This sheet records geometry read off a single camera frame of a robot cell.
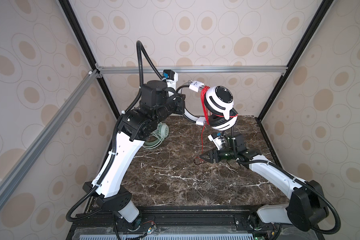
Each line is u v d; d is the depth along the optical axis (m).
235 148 0.63
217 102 0.44
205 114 0.51
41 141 0.55
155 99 0.40
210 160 0.70
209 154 0.71
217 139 0.73
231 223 0.75
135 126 0.38
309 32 0.76
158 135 0.99
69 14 0.69
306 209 0.42
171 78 0.46
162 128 1.03
